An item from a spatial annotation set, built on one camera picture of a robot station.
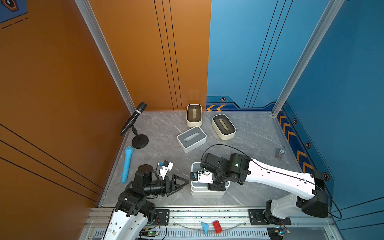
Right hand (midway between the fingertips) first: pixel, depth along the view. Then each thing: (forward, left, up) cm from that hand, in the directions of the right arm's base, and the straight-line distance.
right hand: (209, 180), depth 69 cm
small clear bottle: (+21, -45, -12) cm, 51 cm away
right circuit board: (-18, -32, -18) cm, 41 cm away
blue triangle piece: (-16, +2, -16) cm, 23 cm away
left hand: (-2, +11, +1) cm, 11 cm away
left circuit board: (-19, +26, -16) cm, 36 cm away
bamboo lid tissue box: (-3, 0, -14) cm, 14 cm away
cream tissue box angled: (+41, -12, -10) cm, 43 cm away
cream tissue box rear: (+51, +9, -9) cm, 52 cm away
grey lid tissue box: (+32, +10, -12) cm, 36 cm away
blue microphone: (+18, +49, -13) cm, 54 cm away
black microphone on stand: (+33, +45, -15) cm, 58 cm away
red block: (-16, -4, -15) cm, 23 cm away
